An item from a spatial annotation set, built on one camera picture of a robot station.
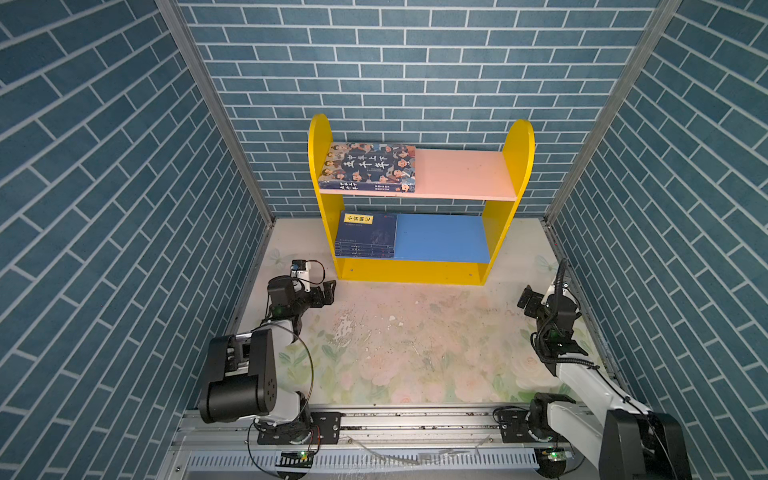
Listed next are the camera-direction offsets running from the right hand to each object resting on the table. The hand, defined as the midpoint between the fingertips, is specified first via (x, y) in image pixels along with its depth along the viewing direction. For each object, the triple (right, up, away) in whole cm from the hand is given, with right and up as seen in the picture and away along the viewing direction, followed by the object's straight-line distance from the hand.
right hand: (543, 287), depth 86 cm
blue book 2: (-52, +12, +4) cm, 54 cm away
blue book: (-52, +18, +8) cm, 56 cm away
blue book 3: (-52, +11, +5) cm, 54 cm away
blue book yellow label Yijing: (-52, +9, +6) cm, 53 cm away
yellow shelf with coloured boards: (-30, +11, +8) cm, 33 cm away
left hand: (-66, +1, +7) cm, 67 cm away
